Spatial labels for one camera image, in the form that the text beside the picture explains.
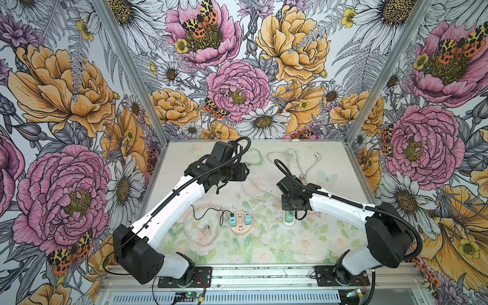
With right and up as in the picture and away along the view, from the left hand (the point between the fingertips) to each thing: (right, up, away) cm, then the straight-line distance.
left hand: (243, 177), depth 77 cm
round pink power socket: (-1, -23, +8) cm, 25 cm away
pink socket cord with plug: (-19, -22, +10) cm, 31 cm away
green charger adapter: (+20, -18, +6) cm, 27 cm away
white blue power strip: (+21, -22, +10) cm, 31 cm away
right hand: (+21, -15, +10) cm, 28 cm away
